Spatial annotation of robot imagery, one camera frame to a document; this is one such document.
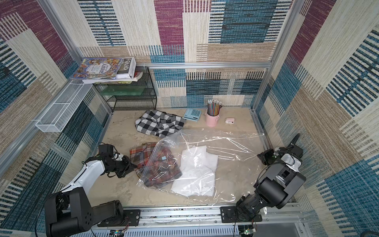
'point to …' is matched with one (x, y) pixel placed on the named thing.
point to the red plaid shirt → (154, 165)
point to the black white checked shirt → (159, 123)
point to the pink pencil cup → (211, 120)
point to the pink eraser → (230, 120)
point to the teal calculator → (192, 114)
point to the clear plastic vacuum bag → (238, 162)
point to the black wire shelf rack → (140, 95)
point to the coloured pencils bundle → (213, 107)
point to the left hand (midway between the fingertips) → (136, 165)
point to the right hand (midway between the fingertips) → (259, 153)
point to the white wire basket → (55, 118)
